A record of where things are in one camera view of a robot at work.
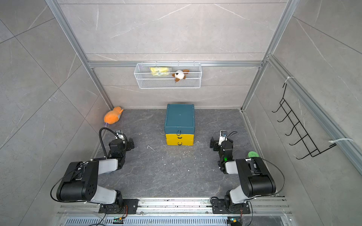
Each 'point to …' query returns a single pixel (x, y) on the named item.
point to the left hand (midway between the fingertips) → (123, 137)
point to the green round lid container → (252, 154)
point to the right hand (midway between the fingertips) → (220, 137)
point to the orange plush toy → (112, 117)
